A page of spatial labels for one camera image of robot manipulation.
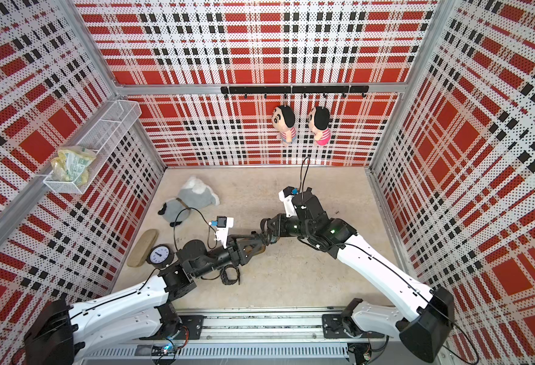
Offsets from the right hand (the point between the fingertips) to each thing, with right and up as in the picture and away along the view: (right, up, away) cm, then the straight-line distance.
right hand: (272, 224), depth 71 cm
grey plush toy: (-36, +8, +28) cm, 46 cm away
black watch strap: (-2, -3, -3) cm, 4 cm away
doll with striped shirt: (+4, +39, +20) cm, 44 cm away
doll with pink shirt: (+19, +39, +23) cm, 50 cm away
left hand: (-3, -5, 0) cm, 6 cm away
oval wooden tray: (-54, -11, +21) cm, 59 cm away
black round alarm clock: (-45, -15, +17) cm, 50 cm away
